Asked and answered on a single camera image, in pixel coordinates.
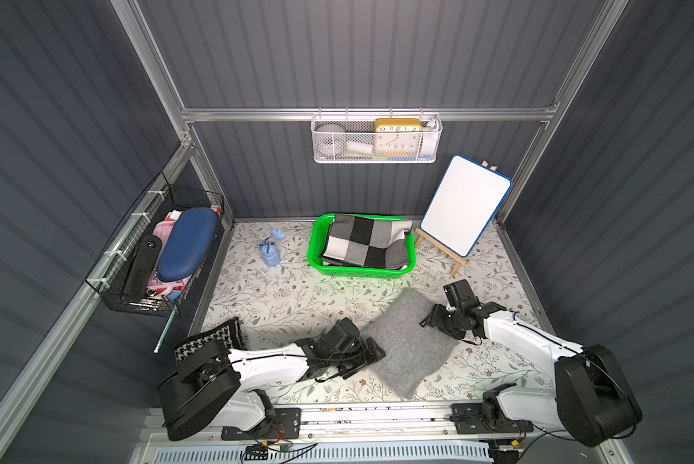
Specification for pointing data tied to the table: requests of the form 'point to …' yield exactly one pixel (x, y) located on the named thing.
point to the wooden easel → (458, 259)
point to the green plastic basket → (316, 246)
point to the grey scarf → (414, 353)
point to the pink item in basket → (160, 286)
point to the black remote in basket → (140, 279)
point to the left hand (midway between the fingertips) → (379, 365)
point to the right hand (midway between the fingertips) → (438, 320)
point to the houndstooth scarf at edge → (230, 332)
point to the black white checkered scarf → (368, 242)
